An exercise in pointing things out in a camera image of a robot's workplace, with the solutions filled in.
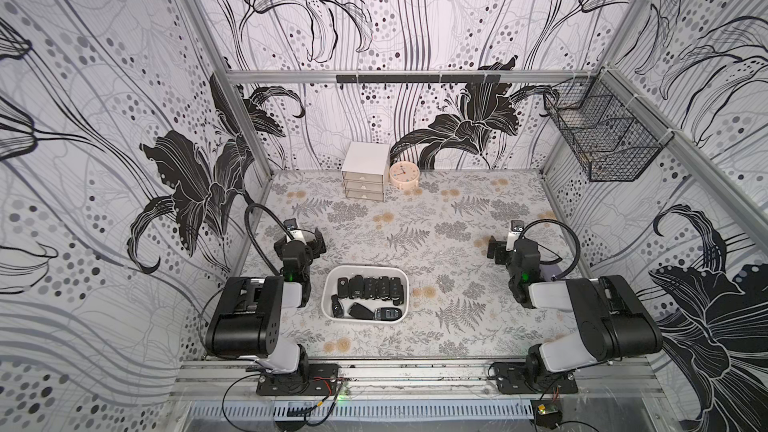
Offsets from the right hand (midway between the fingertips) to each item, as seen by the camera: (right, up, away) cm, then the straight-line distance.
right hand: (511, 234), depth 94 cm
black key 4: (-49, -21, -10) cm, 54 cm away
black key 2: (-45, -15, -9) cm, 48 cm away
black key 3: (-41, -15, -8) cm, 44 cm away
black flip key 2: (-37, -15, -10) cm, 41 cm away
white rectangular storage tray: (-57, -15, -8) cm, 59 cm away
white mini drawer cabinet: (-47, +22, +8) cm, 53 cm away
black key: (-49, -15, -7) cm, 52 cm away
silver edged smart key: (-40, -21, -12) cm, 46 cm away
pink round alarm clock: (-34, +21, +21) cm, 45 cm away
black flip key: (-53, -15, -6) cm, 56 cm away
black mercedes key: (-54, -20, -10) cm, 59 cm away
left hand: (-66, 0, 0) cm, 66 cm away
